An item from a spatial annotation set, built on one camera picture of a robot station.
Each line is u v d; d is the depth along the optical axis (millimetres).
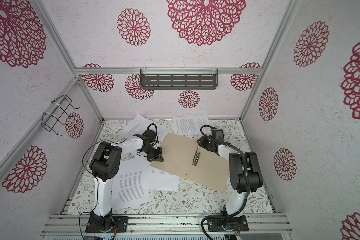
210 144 852
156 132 973
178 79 948
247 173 444
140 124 1183
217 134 779
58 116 779
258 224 761
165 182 876
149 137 827
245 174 445
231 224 684
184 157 966
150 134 851
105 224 648
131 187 857
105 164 562
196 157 970
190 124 1175
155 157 898
